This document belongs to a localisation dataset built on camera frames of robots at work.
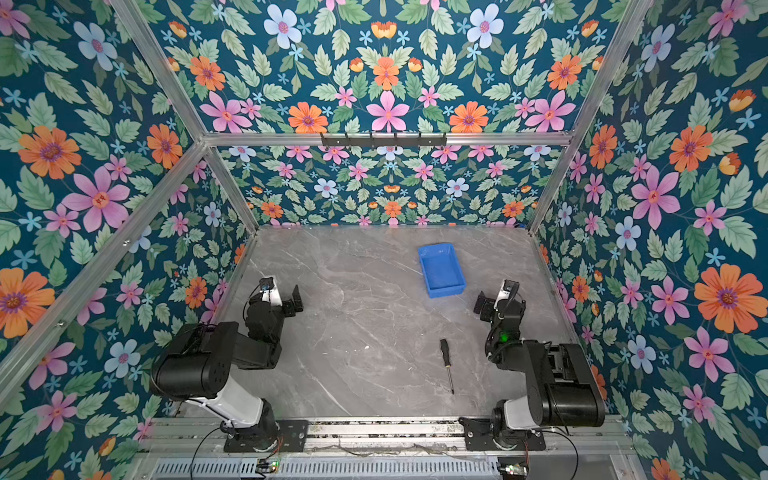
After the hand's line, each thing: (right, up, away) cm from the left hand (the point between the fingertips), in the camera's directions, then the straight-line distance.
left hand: (281, 280), depth 90 cm
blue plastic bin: (+51, +2, +14) cm, 53 cm away
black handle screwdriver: (+50, -20, -4) cm, 54 cm away
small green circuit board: (+4, -44, -18) cm, 48 cm away
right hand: (+67, -5, +2) cm, 68 cm away
